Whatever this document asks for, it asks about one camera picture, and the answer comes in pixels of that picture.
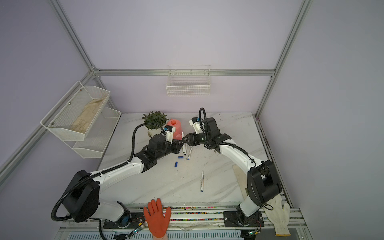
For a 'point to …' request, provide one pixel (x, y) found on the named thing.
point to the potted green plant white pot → (158, 118)
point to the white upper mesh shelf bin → (73, 118)
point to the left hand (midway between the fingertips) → (184, 141)
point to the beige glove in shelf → (88, 114)
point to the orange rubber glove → (158, 223)
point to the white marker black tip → (185, 153)
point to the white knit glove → (278, 215)
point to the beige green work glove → (242, 177)
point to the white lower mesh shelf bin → (95, 142)
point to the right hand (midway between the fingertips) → (184, 138)
